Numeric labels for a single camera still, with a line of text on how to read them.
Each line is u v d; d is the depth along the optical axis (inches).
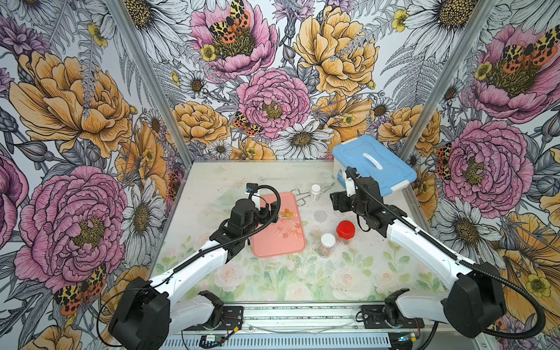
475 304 15.7
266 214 26.4
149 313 15.8
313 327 29.2
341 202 29.3
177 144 44.3
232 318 29.3
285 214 39.3
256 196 26.3
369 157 39.1
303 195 43.2
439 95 37.1
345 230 34.0
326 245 31.5
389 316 26.3
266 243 35.8
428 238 19.5
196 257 20.1
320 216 39.1
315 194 40.2
